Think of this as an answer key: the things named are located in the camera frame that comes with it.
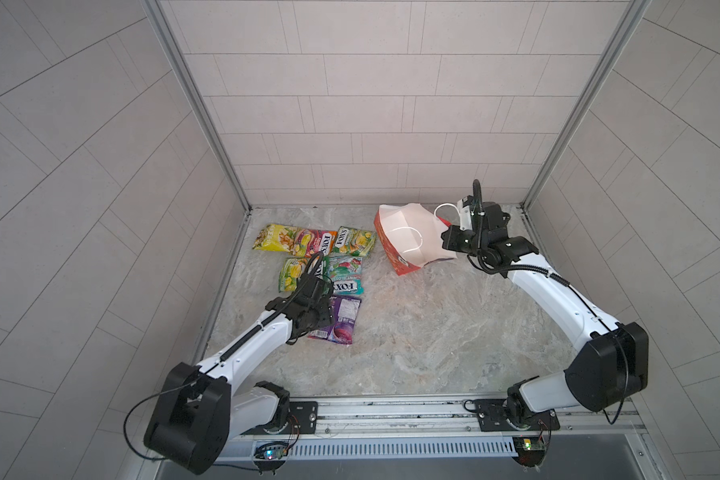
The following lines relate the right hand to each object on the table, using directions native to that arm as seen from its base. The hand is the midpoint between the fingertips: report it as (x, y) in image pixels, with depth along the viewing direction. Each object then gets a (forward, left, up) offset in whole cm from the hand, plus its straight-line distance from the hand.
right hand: (439, 232), depth 83 cm
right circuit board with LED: (-48, -14, -23) cm, 55 cm away
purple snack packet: (-13, +28, -17) cm, 36 cm away
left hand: (-14, +34, -18) cm, 40 cm away
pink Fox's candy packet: (+13, +37, -16) cm, 42 cm away
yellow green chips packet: (+14, +52, -14) cm, 56 cm away
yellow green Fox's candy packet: (+11, +25, -16) cm, 32 cm away
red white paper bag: (+11, +6, -14) cm, 18 cm away
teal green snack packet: (-1, +28, -16) cm, 32 cm away
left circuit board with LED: (-46, +44, -17) cm, 65 cm away
